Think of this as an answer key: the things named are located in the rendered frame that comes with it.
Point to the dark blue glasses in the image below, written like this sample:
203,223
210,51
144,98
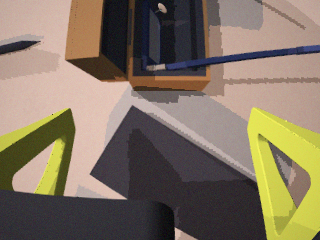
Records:
152,46

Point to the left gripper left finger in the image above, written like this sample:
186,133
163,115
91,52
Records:
19,147

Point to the dark grey pen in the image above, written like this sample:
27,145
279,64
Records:
16,46

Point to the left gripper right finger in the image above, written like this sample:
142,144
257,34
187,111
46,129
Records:
303,147

